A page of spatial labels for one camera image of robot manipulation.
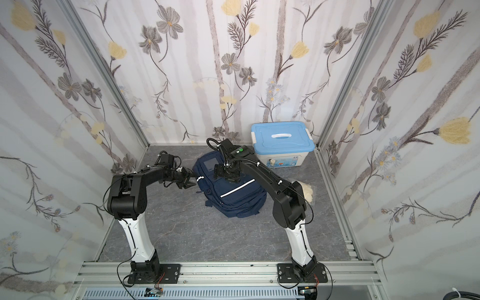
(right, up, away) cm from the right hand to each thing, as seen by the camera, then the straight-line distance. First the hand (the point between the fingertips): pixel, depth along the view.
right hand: (222, 174), depth 84 cm
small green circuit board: (-25, -44, -14) cm, 52 cm away
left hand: (-14, -1, +15) cm, 21 cm away
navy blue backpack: (+11, -13, +8) cm, 19 cm away
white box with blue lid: (+30, +16, +14) cm, 37 cm away
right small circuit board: (+35, -44, -12) cm, 57 cm away
